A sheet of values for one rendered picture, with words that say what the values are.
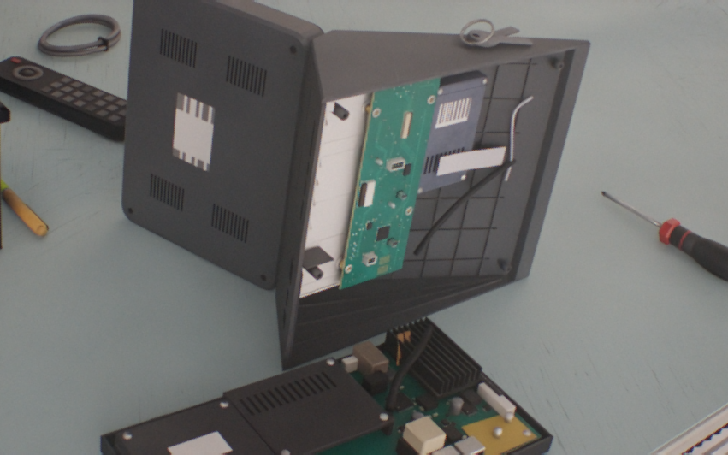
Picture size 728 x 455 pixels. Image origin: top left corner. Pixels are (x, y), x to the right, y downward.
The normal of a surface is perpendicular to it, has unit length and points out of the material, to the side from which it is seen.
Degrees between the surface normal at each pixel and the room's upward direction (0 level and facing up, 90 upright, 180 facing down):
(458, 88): 90
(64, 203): 0
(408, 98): 90
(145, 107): 90
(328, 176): 90
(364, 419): 0
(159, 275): 0
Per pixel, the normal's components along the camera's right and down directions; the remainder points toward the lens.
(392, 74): 0.15, -0.84
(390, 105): 0.61, 0.50
